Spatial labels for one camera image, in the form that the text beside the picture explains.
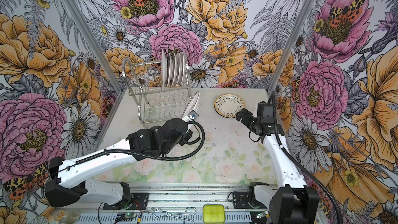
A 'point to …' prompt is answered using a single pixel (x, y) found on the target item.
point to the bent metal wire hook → (159, 213)
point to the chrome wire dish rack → (156, 104)
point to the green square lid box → (213, 213)
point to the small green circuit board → (125, 215)
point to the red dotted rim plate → (164, 69)
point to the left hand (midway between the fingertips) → (184, 126)
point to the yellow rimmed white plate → (228, 105)
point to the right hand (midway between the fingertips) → (241, 122)
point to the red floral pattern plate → (192, 104)
